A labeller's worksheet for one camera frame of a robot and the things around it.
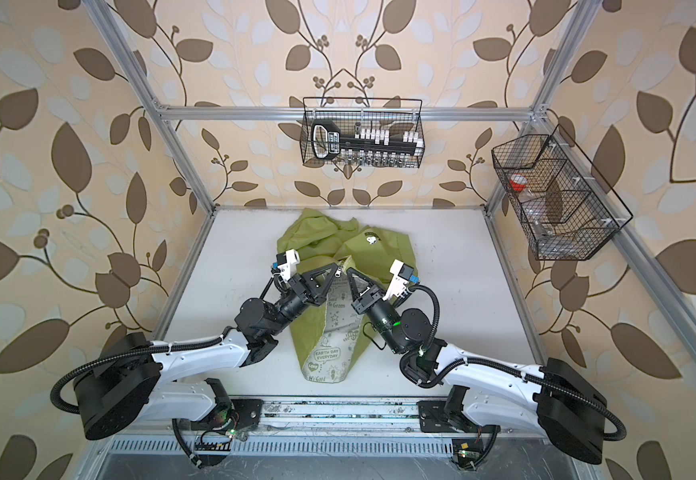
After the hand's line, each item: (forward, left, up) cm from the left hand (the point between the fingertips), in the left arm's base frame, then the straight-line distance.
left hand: (337, 270), depth 63 cm
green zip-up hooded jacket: (-2, +3, -33) cm, 33 cm away
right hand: (0, -2, -3) cm, 3 cm away
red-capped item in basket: (+30, -47, 0) cm, 56 cm away
